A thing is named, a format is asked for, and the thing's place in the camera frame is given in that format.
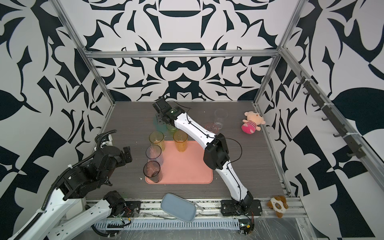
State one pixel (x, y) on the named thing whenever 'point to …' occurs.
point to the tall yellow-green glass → (157, 137)
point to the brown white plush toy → (278, 203)
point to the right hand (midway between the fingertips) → (162, 115)
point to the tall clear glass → (220, 114)
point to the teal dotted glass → (159, 123)
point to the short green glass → (171, 129)
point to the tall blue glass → (153, 152)
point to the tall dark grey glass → (152, 169)
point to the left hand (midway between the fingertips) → (120, 148)
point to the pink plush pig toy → (254, 119)
